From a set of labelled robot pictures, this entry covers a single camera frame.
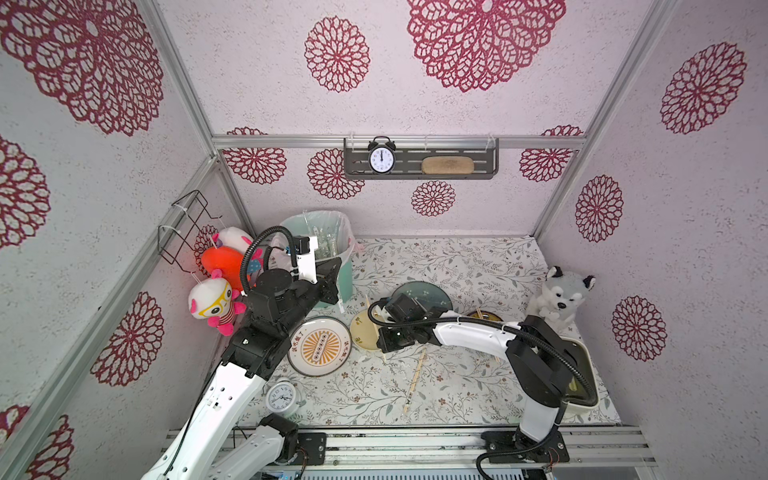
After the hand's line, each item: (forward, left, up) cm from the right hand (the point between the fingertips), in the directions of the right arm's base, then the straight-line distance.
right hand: (374, 342), depth 86 cm
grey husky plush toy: (+10, -52, +9) cm, 54 cm away
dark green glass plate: (+20, -18, -6) cm, 28 cm away
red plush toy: (+19, +45, +14) cm, 50 cm away
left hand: (+4, +7, +30) cm, 31 cm away
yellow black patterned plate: (+13, -35, -5) cm, 38 cm away
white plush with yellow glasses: (+2, +40, +18) cm, 44 cm away
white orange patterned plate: (+1, +17, -5) cm, 18 cm away
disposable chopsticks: (-4, -1, +17) cm, 17 cm away
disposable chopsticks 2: (-9, -12, -6) cm, 16 cm away
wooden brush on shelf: (+44, -21, +30) cm, 57 cm away
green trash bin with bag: (+28, +13, +13) cm, 34 cm away
